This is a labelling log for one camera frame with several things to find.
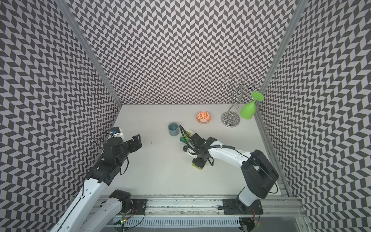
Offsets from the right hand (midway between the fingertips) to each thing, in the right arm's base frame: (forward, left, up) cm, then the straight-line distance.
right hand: (200, 163), depth 84 cm
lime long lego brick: (-1, +2, -3) cm, 4 cm away
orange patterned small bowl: (+37, -4, -1) cm, 37 cm away
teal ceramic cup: (+25, +18, +1) cm, 30 cm away
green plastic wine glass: (+25, -29, +19) cm, 43 cm away
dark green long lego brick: (+17, +11, -1) cm, 21 cm away
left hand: (+7, +36, +17) cm, 40 cm away
